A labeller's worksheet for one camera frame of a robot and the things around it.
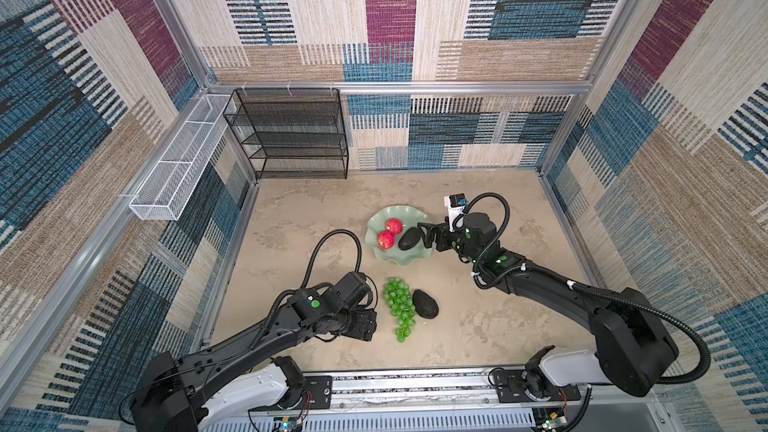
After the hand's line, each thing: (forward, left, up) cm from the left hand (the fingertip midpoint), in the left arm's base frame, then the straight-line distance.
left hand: (366, 321), depth 77 cm
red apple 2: (+27, -5, -3) cm, 27 cm away
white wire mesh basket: (+20, +46, +26) cm, 57 cm away
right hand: (+23, -18, +9) cm, 31 cm away
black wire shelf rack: (+63, +28, +10) cm, 70 cm away
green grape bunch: (+7, -9, -4) cm, 12 cm away
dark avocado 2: (+5, -15, -3) cm, 17 cm away
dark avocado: (+28, -13, -5) cm, 31 cm away
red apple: (+32, -8, -3) cm, 33 cm away
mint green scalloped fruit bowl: (+35, -13, -3) cm, 37 cm away
